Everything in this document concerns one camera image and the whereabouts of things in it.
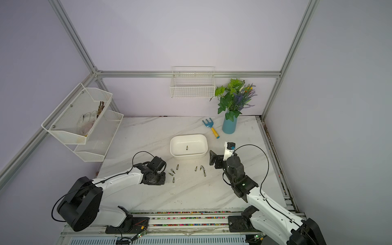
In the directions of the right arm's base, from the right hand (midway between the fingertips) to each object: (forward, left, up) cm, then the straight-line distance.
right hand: (218, 152), depth 81 cm
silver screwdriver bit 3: (-4, +28, -16) cm, 33 cm away
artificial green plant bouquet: (+27, -10, +16) cm, 33 cm away
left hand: (-9, +34, -17) cm, 39 cm away
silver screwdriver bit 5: (-1, +10, -16) cm, 19 cm away
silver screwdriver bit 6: (-4, +8, -17) cm, 19 cm away
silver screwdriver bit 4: (0, +25, -16) cm, 29 cm away
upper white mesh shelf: (+11, +74, +16) cm, 77 cm away
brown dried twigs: (+20, +64, +16) cm, 69 cm away
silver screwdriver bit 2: (-8, +26, -16) cm, 32 cm away
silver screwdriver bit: (+14, +19, -16) cm, 28 cm away
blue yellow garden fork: (+35, +2, -15) cm, 38 cm away
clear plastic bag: (+12, +70, +14) cm, 72 cm away
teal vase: (+30, -12, -12) cm, 34 cm away
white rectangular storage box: (+16, +18, -16) cm, 29 cm away
